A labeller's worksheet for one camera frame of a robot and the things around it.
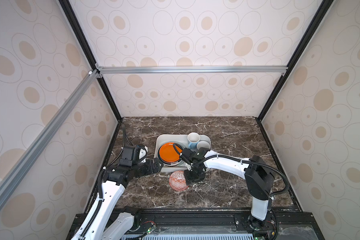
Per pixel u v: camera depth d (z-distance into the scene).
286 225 0.73
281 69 0.91
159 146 0.99
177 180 0.87
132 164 0.55
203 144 0.95
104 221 0.43
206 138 1.00
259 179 0.47
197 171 0.71
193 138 0.99
